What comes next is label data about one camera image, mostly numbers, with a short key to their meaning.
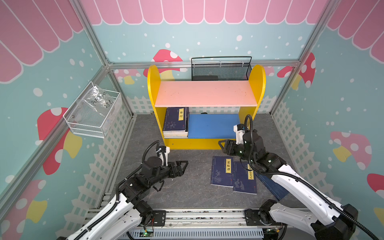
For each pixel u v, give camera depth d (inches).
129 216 23.7
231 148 25.0
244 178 34.2
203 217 29.9
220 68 36.0
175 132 33.5
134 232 28.1
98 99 28.8
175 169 25.0
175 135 34.2
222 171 35.3
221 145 27.8
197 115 49.1
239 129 25.5
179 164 25.3
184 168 26.6
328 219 15.2
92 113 28.7
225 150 25.9
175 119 34.9
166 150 26.3
